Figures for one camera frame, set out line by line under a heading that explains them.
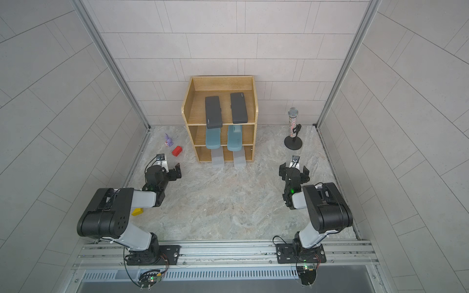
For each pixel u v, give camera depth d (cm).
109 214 47
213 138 89
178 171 85
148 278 68
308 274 68
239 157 98
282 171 86
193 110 83
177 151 102
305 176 82
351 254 72
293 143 108
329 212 45
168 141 105
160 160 78
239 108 81
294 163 77
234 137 89
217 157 96
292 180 69
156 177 70
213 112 79
